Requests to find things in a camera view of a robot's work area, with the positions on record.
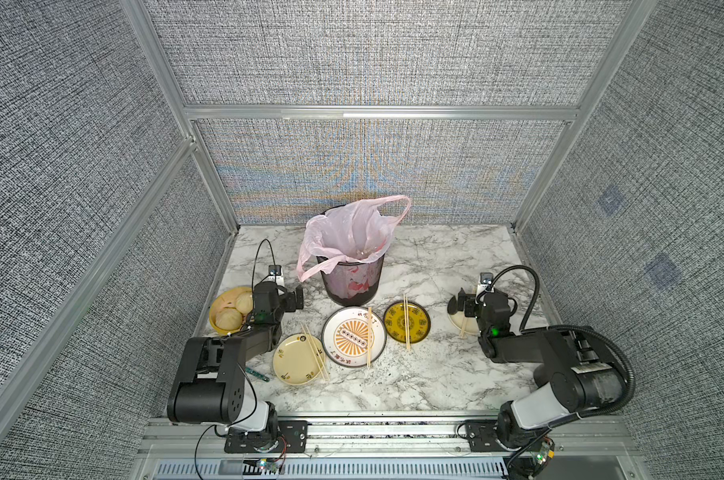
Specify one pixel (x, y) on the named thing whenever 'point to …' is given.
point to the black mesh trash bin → (352, 284)
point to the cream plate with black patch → (456, 317)
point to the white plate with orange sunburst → (345, 336)
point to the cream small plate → (293, 361)
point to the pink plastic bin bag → (355, 231)
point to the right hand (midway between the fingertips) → (480, 281)
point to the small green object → (257, 375)
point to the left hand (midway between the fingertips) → (288, 282)
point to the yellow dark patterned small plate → (419, 321)
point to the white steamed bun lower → (228, 318)
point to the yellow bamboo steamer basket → (226, 298)
